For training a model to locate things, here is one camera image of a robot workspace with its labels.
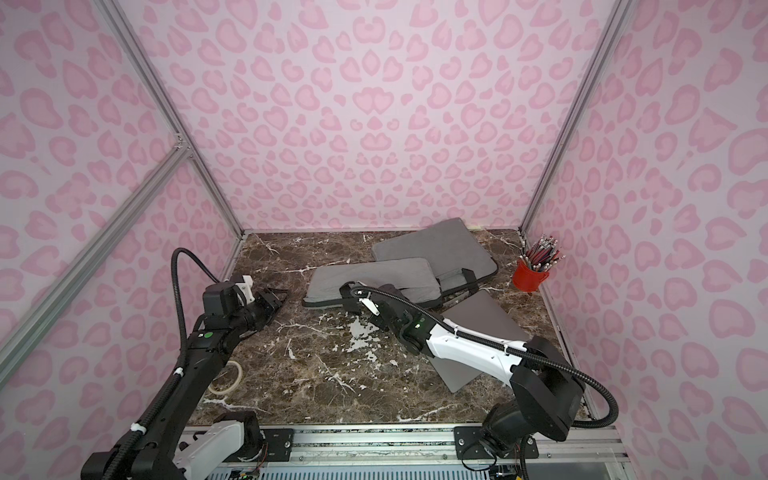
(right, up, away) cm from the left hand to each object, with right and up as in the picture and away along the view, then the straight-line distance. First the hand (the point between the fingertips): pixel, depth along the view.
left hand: (290, 293), depth 81 cm
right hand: (+24, -1, +3) cm, 25 cm away
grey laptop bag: (+35, +3, +11) cm, 37 cm away
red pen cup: (+71, +3, +16) cm, 73 cm away
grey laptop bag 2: (+51, +9, +27) cm, 59 cm away
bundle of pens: (+74, +10, +12) cm, 76 cm away
